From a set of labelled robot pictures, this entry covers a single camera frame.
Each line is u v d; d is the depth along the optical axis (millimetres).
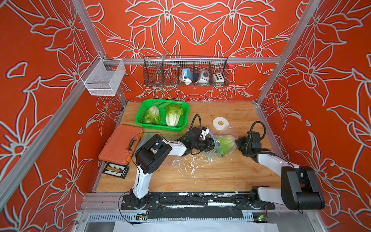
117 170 830
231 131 976
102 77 924
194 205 731
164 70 987
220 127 1032
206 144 790
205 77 902
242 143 816
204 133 852
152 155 513
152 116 1000
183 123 968
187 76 849
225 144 853
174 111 1018
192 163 872
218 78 948
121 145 916
